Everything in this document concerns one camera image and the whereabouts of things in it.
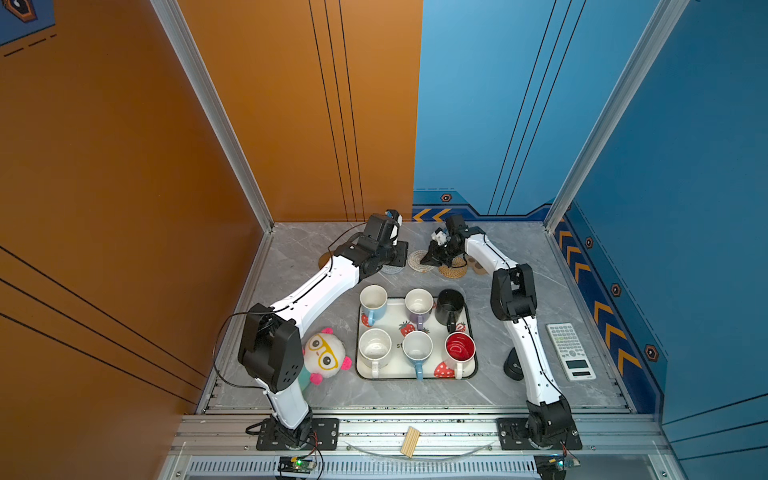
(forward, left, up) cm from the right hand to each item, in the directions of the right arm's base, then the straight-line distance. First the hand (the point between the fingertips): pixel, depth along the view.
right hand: (421, 260), depth 108 cm
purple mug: (-19, +2, +1) cm, 19 cm away
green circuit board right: (-60, -29, -3) cm, 67 cm away
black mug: (-20, -7, +2) cm, 22 cm away
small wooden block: (-56, +6, -1) cm, 56 cm away
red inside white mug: (-33, -9, 0) cm, 35 cm away
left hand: (-11, +6, +20) cm, 24 cm away
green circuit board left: (-60, +33, -3) cm, 69 cm away
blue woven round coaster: (-4, +11, 0) cm, 11 cm away
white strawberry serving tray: (-24, +9, -1) cm, 25 cm away
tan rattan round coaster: (-4, -13, 0) cm, 13 cm away
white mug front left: (-33, +16, 0) cm, 37 cm away
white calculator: (-34, -41, -1) cm, 54 cm away
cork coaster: (-18, -13, +20) cm, 30 cm away
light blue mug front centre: (-33, +3, +1) cm, 33 cm away
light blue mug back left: (-19, +16, +3) cm, 25 cm away
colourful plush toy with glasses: (-37, +28, +6) cm, 47 cm away
